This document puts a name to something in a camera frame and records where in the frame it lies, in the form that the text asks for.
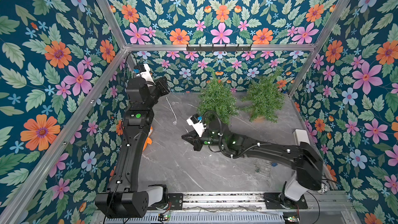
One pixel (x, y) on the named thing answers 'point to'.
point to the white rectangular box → (301, 136)
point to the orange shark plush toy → (148, 140)
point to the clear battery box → (263, 167)
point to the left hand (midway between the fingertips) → (167, 76)
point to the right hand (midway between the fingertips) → (185, 130)
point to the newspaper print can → (324, 188)
